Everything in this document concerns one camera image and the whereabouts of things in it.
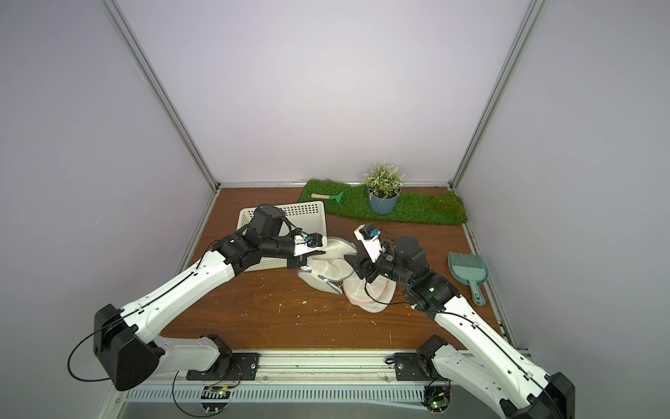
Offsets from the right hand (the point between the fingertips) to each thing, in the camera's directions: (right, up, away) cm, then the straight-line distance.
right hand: (353, 245), depth 69 cm
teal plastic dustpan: (+43, -12, +23) cm, 50 cm away
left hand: (-8, -1, +2) cm, 8 cm away
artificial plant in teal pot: (+13, +19, +28) cm, 36 cm away
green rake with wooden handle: (-5, +15, +42) cm, 45 cm away
